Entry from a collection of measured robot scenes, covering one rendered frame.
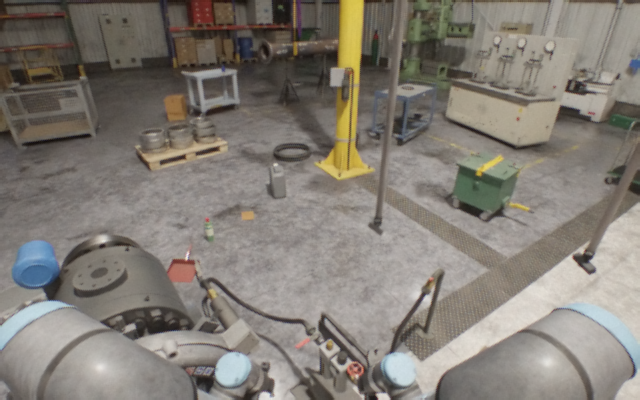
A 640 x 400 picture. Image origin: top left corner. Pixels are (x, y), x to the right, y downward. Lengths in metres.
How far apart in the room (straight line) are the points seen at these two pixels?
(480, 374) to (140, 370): 0.41
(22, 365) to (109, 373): 0.11
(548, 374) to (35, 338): 0.60
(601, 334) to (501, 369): 0.14
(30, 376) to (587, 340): 0.66
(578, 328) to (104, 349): 0.58
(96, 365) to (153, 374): 0.06
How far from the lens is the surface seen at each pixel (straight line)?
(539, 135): 6.66
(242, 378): 0.99
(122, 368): 0.47
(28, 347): 0.53
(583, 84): 9.64
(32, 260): 1.77
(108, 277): 1.67
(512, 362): 0.47
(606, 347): 0.54
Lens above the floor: 1.89
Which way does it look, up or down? 30 degrees down
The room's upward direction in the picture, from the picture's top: 1 degrees clockwise
